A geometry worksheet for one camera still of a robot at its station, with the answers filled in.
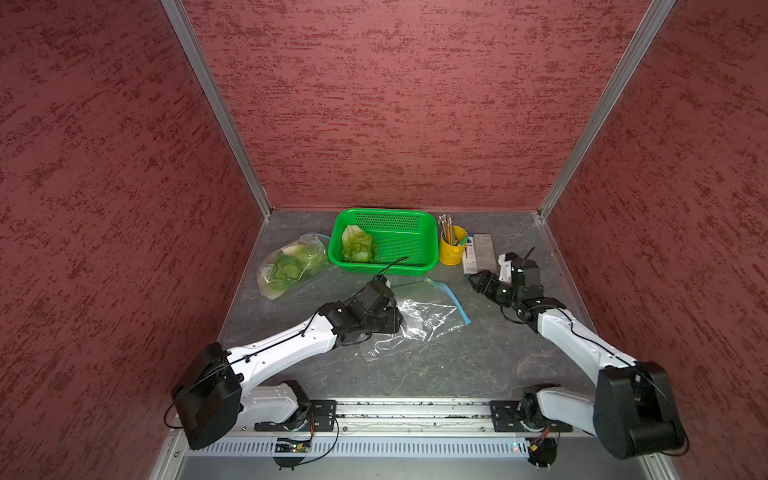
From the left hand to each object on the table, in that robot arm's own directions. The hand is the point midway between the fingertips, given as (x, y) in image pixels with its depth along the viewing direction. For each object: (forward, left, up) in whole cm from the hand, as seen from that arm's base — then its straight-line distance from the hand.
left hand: (395, 325), depth 80 cm
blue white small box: (+26, -27, -9) cm, 39 cm away
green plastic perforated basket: (+40, 0, -8) cm, 41 cm away
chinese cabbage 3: (+15, +34, +2) cm, 37 cm away
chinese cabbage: (+28, +13, 0) cm, 30 cm away
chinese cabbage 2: (+20, +26, +3) cm, 33 cm away
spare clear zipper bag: (+5, -10, -1) cm, 11 cm away
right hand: (+13, -24, 0) cm, 27 cm away
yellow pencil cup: (+26, -20, -2) cm, 33 cm away
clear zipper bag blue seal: (+28, +24, +2) cm, 37 cm away
